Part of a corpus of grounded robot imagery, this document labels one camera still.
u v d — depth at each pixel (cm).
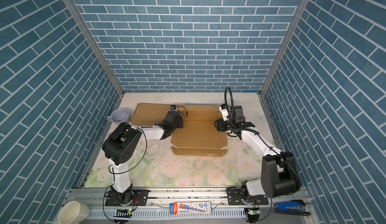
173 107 89
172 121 77
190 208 70
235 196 74
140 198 74
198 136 96
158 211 71
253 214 74
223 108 79
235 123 68
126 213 72
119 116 102
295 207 69
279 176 43
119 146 51
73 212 65
